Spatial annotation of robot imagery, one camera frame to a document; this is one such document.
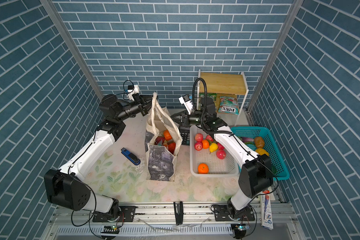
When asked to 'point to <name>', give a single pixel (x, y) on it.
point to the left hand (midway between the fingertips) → (157, 98)
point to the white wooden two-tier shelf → (229, 90)
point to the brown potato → (259, 142)
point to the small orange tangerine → (205, 144)
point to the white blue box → (266, 216)
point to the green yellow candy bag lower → (212, 95)
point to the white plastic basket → (225, 167)
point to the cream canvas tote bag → (161, 165)
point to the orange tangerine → (203, 168)
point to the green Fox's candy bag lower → (228, 104)
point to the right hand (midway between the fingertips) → (170, 116)
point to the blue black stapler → (130, 156)
